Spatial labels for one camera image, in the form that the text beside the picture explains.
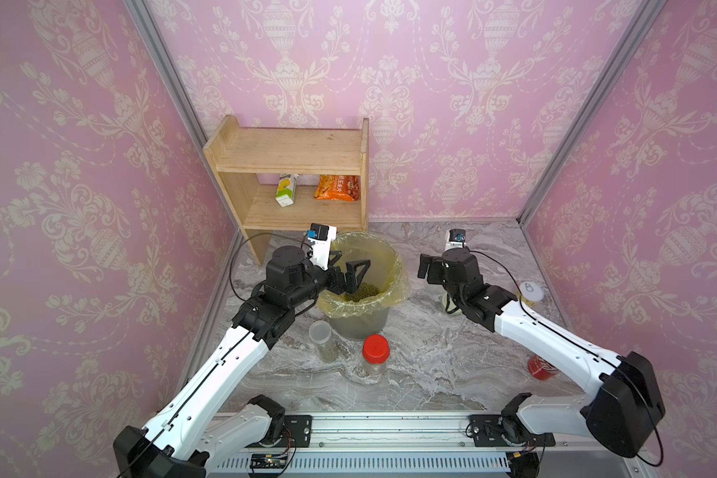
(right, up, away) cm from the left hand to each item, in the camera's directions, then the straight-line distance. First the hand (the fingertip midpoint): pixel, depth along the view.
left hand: (357, 260), depth 68 cm
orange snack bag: (-7, +23, +28) cm, 36 cm away
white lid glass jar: (-9, -18, +5) cm, 21 cm away
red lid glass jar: (+5, -24, +6) cm, 25 cm away
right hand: (+22, +1, +13) cm, 26 cm away
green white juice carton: (-23, +22, +26) cm, 41 cm away
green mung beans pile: (+2, -11, +28) cm, 30 cm away
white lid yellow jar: (+54, -11, +26) cm, 61 cm away
